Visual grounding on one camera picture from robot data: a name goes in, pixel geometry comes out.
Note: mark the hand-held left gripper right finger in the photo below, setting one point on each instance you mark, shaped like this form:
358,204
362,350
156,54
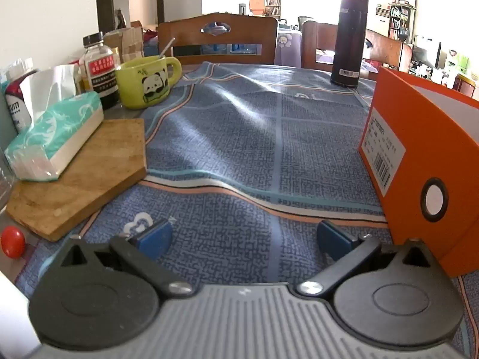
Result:
333,240

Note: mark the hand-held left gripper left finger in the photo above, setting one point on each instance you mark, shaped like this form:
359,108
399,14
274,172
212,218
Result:
155,236

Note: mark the orange cardboard box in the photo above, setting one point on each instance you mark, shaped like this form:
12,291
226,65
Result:
411,127

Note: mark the small red fruit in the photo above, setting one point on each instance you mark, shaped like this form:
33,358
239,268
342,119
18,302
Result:
12,242

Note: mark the wooden cutting board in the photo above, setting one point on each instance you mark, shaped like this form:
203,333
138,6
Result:
97,172

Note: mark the blue patterned tablecloth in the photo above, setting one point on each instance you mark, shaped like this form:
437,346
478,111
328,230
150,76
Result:
232,138

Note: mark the teal tissue pack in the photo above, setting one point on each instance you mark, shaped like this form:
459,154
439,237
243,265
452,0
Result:
56,127

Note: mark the green panda mug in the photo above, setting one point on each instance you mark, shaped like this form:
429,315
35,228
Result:
131,86

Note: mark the clear glass jar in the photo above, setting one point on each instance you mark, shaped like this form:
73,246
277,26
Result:
5,179

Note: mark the grey metal tumbler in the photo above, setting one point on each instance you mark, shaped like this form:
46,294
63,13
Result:
6,123

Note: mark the white supplement bottle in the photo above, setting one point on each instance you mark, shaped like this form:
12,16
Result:
14,114

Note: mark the metal spoon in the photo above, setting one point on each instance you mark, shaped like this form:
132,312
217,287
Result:
167,48

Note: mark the glass bottle with red label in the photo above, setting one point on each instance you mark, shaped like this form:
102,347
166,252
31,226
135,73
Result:
98,50

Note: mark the floral cloth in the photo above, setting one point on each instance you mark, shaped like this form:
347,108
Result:
288,48

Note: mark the dark thermos bottle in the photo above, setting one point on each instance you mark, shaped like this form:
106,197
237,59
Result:
350,37

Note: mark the black television screen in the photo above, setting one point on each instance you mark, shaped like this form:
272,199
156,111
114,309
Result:
426,54

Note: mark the wooden chair with oval cutout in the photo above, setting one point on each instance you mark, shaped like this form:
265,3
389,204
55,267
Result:
187,30

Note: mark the cluttered bookshelf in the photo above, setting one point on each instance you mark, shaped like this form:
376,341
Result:
400,18

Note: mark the dark wooden door frame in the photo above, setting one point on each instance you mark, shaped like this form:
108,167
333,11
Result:
104,0

